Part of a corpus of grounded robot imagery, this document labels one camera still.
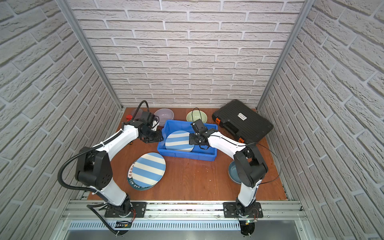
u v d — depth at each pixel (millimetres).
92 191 500
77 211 743
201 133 679
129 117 1104
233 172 856
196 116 1087
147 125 692
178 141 1016
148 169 848
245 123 1008
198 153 851
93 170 455
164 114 1100
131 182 796
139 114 739
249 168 470
